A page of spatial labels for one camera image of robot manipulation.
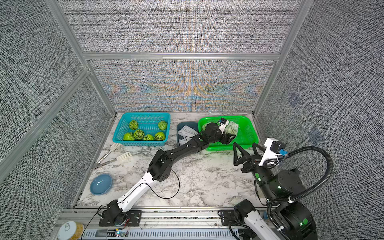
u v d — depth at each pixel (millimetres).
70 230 663
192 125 1055
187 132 1005
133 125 1060
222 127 854
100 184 827
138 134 1000
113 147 980
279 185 368
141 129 1097
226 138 839
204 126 1029
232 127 900
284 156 415
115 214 635
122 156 924
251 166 462
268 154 446
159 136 974
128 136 975
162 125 1058
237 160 485
